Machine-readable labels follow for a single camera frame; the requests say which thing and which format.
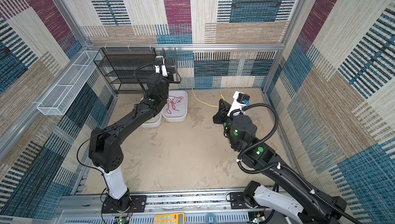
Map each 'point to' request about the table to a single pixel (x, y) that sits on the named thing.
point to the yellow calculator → (171, 218)
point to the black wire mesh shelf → (126, 69)
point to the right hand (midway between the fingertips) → (219, 102)
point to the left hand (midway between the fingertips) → (164, 62)
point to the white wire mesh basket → (57, 100)
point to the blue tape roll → (210, 219)
